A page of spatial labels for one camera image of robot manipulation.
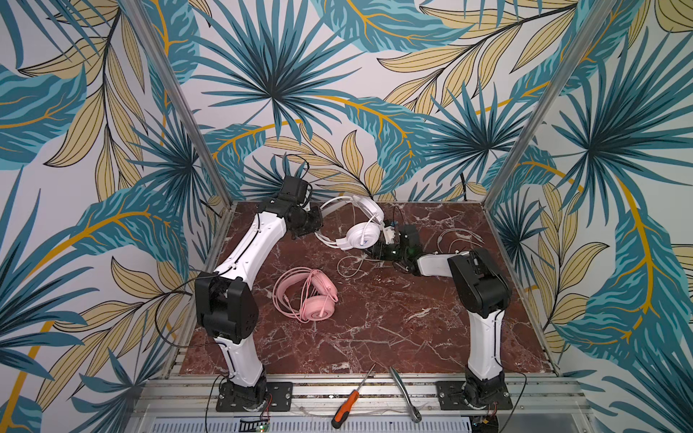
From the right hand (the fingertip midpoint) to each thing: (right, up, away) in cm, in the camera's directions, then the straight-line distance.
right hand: (362, 248), depth 100 cm
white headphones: (-2, +5, -29) cm, 29 cm away
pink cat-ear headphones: (-18, -13, -17) cm, 28 cm away
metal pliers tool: (+12, -41, -30) cm, 52 cm away
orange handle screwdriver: (-6, -40, -31) cm, 51 cm away
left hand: (-13, +9, -15) cm, 22 cm away
